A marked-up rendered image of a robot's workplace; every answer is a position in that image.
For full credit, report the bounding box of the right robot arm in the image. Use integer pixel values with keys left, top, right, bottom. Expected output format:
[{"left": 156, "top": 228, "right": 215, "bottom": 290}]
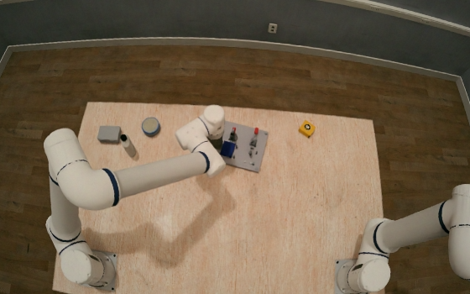
[{"left": 336, "top": 184, "right": 470, "bottom": 294}]

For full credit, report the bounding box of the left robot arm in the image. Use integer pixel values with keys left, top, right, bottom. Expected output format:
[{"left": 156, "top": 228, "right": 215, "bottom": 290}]
[{"left": 44, "top": 105, "right": 226, "bottom": 287}]

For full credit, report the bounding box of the white plastic bottle with black cap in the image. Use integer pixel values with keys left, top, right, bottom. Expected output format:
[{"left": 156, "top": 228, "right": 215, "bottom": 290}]
[{"left": 120, "top": 134, "right": 136, "bottom": 157}]

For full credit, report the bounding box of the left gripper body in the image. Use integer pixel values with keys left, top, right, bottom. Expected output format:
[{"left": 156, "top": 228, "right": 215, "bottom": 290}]
[{"left": 207, "top": 130, "right": 224, "bottom": 150}]

